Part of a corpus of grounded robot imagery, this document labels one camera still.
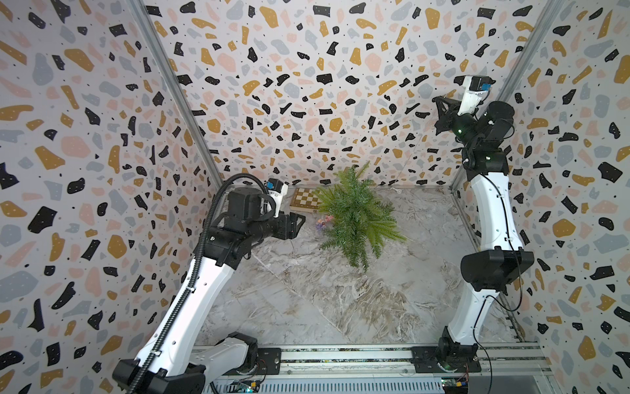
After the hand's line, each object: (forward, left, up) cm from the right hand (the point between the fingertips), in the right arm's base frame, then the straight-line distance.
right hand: (440, 96), depth 68 cm
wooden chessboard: (+7, +43, -51) cm, 67 cm away
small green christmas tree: (-23, +21, -26) cm, 41 cm away
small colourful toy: (-7, +36, -51) cm, 63 cm away
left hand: (-26, +40, -21) cm, 52 cm away
